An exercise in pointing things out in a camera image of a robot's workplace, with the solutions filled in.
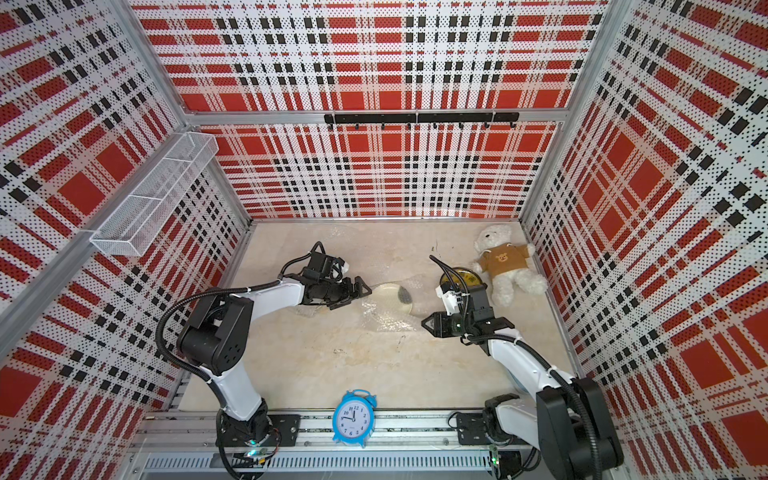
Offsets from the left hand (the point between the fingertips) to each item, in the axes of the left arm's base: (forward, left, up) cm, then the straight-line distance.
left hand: (365, 294), depth 94 cm
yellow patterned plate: (+10, -35, -5) cm, 37 cm away
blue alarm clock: (-34, 0, -1) cm, 34 cm away
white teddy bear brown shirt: (+11, -47, +2) cm, 48 cm away
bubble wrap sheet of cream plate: (-1, -19, -5) cm, 19 cm away
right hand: (-11, -20, +3) cm, 23 cm away
